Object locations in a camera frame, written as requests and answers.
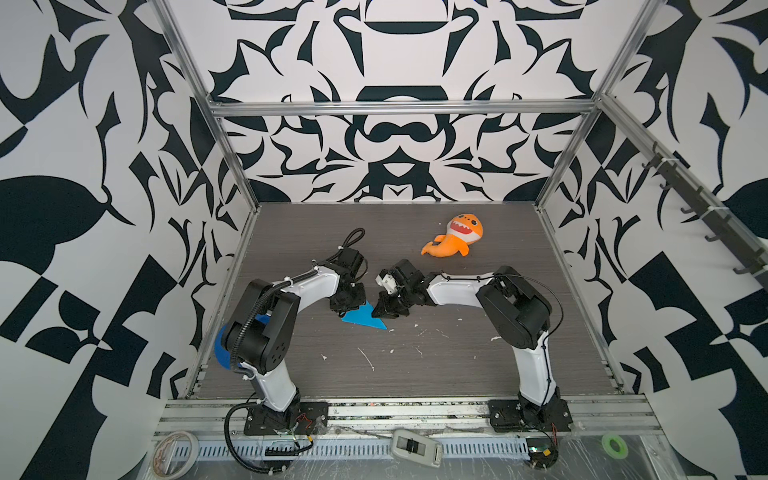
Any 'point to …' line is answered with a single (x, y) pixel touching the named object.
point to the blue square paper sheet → (363, 316)
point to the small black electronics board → (543, 452)
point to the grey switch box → (416, 448)
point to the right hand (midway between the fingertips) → (374, 313)
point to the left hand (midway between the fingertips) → (359, 299)
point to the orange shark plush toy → (461, 231)
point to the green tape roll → (606, 443)
